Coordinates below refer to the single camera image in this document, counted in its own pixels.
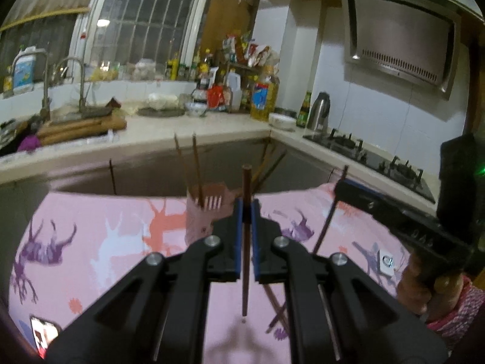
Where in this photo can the small yellow dish soap bottle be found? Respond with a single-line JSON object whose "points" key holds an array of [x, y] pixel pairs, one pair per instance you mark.
{"points": [[7, 81]]}

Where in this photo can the small patterned bowl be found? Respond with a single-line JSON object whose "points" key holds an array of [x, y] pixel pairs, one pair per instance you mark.
{"points": [[196, 109]]}

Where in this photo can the stainless steel kettle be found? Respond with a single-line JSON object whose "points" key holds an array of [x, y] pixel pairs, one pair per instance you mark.
{"points": [[319, 112]]}

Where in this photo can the small white tag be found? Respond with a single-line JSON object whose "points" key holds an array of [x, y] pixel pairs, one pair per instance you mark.
{"points": [[387, 262]]}

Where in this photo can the white plastic jug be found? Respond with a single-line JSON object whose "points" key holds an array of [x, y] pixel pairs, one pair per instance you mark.
{"points": [[235, 91]]}

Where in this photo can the barred window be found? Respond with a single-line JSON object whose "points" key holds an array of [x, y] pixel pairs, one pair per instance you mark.
{"points": [[151, 15]]}

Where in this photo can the rack of snack packets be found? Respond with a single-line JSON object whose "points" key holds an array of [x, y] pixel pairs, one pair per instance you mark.
{"points": [[250, 51]]}

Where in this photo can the large cooking oil bottle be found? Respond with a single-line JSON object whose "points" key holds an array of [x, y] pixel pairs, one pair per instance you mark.
{"points": [[264, 96]]}

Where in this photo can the pink deer print tablecloth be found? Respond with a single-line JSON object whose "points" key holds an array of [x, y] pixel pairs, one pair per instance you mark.
{"points": [[113, 273]]}

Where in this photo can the hanging wooden board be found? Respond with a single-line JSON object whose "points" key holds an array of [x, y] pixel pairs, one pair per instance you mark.
{"points": [[223, 22]]}

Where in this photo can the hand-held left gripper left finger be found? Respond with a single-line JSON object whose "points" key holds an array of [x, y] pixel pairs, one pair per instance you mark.
{"points": [[238, 242]]}

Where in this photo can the person's right forearm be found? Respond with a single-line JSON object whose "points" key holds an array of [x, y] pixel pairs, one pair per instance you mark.
{"points": [[458, 318]]}

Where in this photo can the clear bag of eggs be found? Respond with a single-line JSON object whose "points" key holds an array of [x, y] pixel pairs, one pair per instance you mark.
{"points": [[144, 69]]}

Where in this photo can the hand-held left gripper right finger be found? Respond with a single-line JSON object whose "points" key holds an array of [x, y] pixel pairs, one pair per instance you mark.
{"points": [[254, 242]]}

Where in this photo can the purple cloth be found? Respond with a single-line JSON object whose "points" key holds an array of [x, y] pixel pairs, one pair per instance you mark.
{"points": [[29, 144]]}

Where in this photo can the pink perforated utensil holder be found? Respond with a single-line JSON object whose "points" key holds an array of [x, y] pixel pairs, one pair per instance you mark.
{"points": [[204, 223]]}

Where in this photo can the steel range hood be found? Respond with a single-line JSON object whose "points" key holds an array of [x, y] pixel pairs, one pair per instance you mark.
{"points": [[401, 34]]}

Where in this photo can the wok with lid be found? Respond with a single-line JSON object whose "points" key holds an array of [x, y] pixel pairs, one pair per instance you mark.
{"points": [[9, 131]]}

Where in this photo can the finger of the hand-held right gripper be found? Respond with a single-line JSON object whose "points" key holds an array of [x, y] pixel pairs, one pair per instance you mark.
{"points": [[363, 197]]}

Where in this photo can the dark green sauce bottle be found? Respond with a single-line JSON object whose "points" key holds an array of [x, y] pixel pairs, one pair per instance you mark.
{"points": [[304, 112]]}

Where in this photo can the tall square steel faucet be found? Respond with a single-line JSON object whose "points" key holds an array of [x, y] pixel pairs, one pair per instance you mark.
{"points": [[46, 91]]}

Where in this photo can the person's right hand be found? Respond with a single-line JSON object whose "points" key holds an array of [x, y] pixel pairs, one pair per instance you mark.
{"points": [[411, 292]]}

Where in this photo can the wooden cutting board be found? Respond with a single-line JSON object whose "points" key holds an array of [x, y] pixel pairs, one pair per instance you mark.
{"points": [[83, 129]]}

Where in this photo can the black gas stove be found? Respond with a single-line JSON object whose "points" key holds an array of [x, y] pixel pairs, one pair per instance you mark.
{"points": [[371, 159]]}

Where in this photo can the white bowl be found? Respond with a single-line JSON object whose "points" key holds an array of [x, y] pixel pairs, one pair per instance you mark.
{"points": [[282, 121]]}

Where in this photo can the red packet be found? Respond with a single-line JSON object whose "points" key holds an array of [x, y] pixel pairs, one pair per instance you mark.
{"points": [[218, 98]]}

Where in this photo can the white plastic bag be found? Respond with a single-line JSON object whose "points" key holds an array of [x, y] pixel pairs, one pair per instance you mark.
{"points": [[163, 101]]}

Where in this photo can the curved steel faucet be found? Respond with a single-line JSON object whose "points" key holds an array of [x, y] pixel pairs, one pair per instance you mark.
{"points": [[81, 91]]}

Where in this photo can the smartphone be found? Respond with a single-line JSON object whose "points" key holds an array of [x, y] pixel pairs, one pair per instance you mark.
{"points": [[43, 335]]}

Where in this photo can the white blue label detergent jug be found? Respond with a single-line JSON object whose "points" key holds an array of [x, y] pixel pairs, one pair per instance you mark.
{"points": [[24, 72]]}

